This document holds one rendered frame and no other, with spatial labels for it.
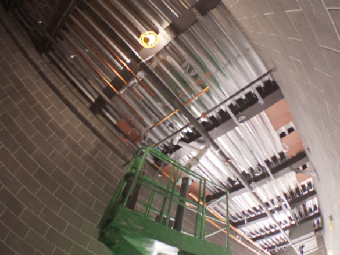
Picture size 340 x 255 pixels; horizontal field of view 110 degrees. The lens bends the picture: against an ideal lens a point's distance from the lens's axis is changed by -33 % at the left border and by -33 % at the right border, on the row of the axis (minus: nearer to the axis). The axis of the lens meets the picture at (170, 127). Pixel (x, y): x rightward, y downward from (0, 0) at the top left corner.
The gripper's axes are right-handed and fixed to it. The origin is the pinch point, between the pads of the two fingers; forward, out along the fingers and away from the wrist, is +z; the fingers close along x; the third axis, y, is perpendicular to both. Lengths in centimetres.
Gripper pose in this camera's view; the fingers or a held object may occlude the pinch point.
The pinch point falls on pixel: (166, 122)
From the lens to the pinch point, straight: 311.3
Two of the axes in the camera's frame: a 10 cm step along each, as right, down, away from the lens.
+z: -6.8, -5.3, -5.1
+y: 7.3, -4.9, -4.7
